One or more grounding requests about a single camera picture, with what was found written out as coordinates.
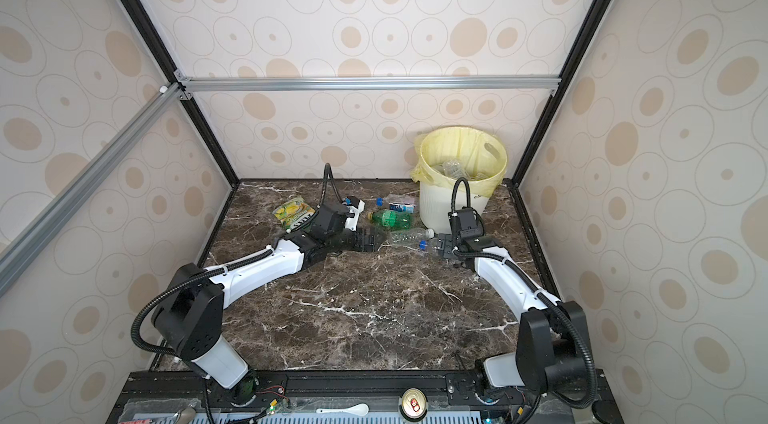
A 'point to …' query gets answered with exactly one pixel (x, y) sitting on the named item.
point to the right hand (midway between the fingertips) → (460, 244)
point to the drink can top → (413, 404)
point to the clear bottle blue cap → (396, 198)
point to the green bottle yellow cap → (392, 219)
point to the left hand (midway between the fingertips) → (383, 232)
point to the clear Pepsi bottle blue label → (423, 245)
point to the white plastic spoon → (357, 410)
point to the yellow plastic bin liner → (451, 152)
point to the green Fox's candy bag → (294, 212)
